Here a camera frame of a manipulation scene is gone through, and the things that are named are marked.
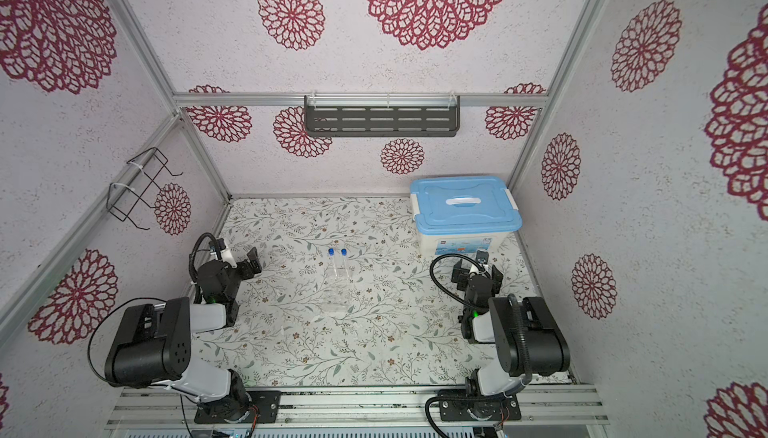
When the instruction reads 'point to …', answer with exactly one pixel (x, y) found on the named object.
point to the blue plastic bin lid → (464, 205)
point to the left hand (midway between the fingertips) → (242, 256)
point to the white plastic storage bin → (432, 246)
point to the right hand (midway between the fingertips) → (480, 260)
